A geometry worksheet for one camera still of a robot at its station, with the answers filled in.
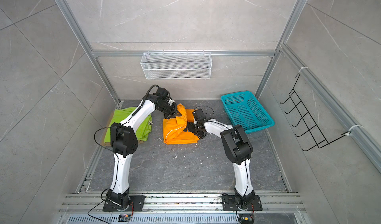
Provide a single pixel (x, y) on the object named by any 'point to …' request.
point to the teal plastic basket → (244, 109)
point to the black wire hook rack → (320, 141)
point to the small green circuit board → (124, 217)
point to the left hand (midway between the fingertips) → (182, 112)
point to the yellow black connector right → (247, 220)
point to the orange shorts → (173, 131)
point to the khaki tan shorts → (106, 144)
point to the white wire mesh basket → (176, 66)
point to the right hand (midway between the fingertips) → (188, 130)
